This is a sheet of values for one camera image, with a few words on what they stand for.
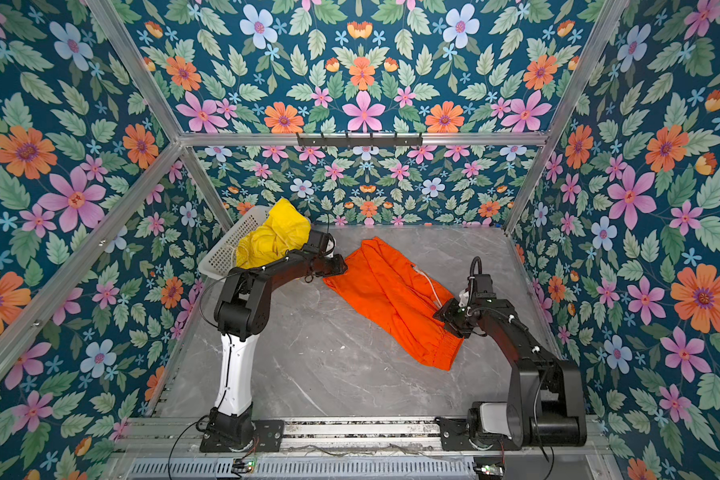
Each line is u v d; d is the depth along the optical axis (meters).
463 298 0.84
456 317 0.77
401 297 0.96
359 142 0.93
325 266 0.91
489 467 0.70
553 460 0.66
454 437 0.73
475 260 0.75
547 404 0.42
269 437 0.74
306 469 0.77
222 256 1.03
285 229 1.08
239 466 0.72
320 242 0.86
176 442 0.72
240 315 0.59
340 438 0.75
